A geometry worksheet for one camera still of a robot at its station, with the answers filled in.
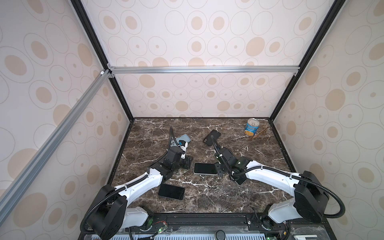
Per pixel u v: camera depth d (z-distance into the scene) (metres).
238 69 1.75
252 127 1.03
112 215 0.40
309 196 0.42
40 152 0.51
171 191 0.84
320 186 0.45
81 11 0.69
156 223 0.73
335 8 0.69
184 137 1.09
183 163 0.74
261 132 1.13
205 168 0.95
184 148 0.76
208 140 1.08
